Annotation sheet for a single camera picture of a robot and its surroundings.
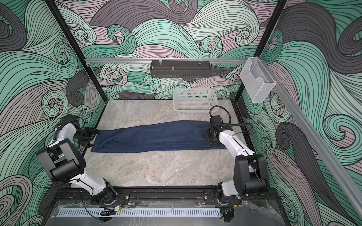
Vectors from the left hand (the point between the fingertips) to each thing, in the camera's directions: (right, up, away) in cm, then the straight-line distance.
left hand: (96, 135), depth 87 cm
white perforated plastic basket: (+66, +24, +32) cm, 77 cm away
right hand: (+69, -2, +2) cm, 69 cm away
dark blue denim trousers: (+34, -2, +13) cm, 36 cm away
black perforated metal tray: (+53, +45, +8) cm, 70 cm away
